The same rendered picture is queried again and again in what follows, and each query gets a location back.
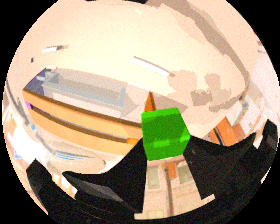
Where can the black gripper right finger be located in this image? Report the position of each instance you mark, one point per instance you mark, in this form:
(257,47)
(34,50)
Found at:
(210,163)

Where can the small green block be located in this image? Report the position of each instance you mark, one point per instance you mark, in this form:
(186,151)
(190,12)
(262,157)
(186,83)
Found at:
(165,133)

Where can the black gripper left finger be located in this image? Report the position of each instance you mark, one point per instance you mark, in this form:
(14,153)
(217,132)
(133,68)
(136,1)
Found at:
(125,182)

